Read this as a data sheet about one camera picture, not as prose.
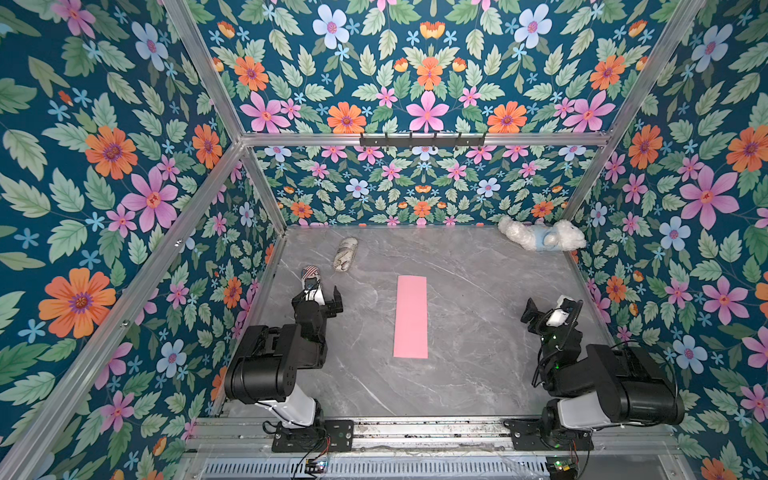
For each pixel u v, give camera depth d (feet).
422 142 3.06
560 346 2.16
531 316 2.67
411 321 3.08
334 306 2.89
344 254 3.53
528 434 2.40
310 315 2.32
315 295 2.59
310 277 2.63
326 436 2.40
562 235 3.46
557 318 2.51
